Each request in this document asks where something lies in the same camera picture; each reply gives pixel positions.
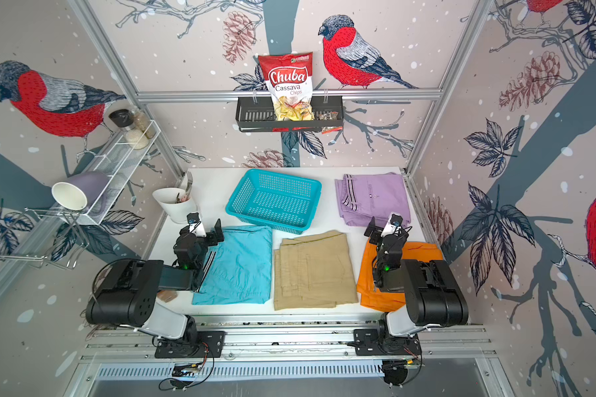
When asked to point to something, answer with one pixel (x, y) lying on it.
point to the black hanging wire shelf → (257, 115)
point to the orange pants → (374, 298)
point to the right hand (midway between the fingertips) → (384, 218)
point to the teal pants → (237, 270)
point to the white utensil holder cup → (179, 203)
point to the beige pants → (314, 270)
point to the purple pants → (364, 196)
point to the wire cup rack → (36, 235)
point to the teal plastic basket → (276, 200)
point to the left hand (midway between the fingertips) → (210, 215)
